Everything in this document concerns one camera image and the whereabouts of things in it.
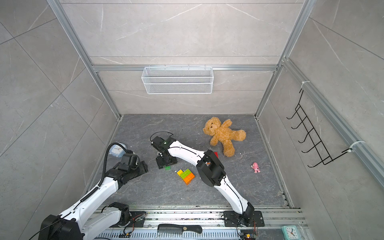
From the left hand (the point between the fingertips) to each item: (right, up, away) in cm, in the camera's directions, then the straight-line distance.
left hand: (145, 165), depth 86 cm
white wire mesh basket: (+18, +55, +14) cm, 59 cm away
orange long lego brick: (+26, -7, -3) cm, 27 cm away
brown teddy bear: (+49, +19, +12) cm, 54 cm away
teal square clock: (+75, -27, -18) cm, 81 cm away
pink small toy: (+67, -2, +4) cm, 67 cm away
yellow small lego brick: (+20, -5, +2) cm, 21 cm away
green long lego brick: (+14, 0, -5) cm, 15 cm away
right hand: (+12, -1, +4) cm, 12 cm away
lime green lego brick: (+24, -5, -1) cm, 25 cm away
